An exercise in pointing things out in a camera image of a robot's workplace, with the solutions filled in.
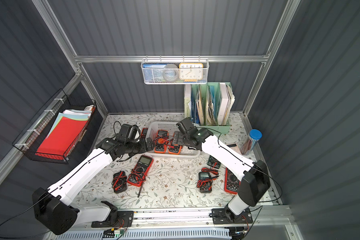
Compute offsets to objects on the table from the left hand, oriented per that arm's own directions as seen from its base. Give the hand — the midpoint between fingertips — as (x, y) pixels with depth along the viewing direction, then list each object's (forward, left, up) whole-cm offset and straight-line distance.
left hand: (147, 145), depth 79 cm
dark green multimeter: (-1, -37, -17) cm, 41 cm away
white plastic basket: (+29, -10, -19) cm, 36 cm away
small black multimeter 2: (-13, +17, -16) cm, 27 cm away
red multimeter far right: (-14, -46, -17) cm, 51 cm away
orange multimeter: (+13, -4, -14) cm, 20 cm away
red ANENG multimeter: (-9, +7, -16) cm, 20 cm away
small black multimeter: (-14, -31, -15) cm, 37 cm away
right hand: (+5, -20, +1) cm, 20 cm away
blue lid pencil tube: (+6, -59, 0) cm, 59 cm away
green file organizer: (+29, -36, +3) cm, 47 cm away
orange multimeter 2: (+7, -14, -15) cm, 22 cm away
